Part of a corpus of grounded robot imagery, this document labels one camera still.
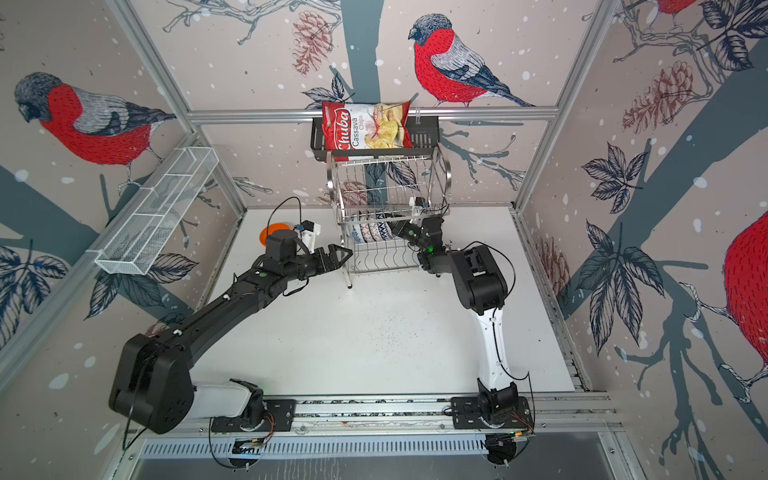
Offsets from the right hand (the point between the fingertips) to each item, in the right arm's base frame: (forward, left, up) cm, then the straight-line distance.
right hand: (381, 222), depth 98 cm
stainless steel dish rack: (+22, +2, -14) cm, 26 cm away
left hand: (-19, +9, +7) cm, 22 cm away
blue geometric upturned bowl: (-2, -1, -2) cm, 3 cm away
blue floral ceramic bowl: (-3, +8, -2) cm, 9 cm away
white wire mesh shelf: (-15, +58, +19) cm, 63 cm away
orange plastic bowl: (+4, +42, -8) cm, 43 cm away
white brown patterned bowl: (-3, +2, -2) cm, 4 cm away
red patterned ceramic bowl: (-3, +5, -2) cm, 6 cm away
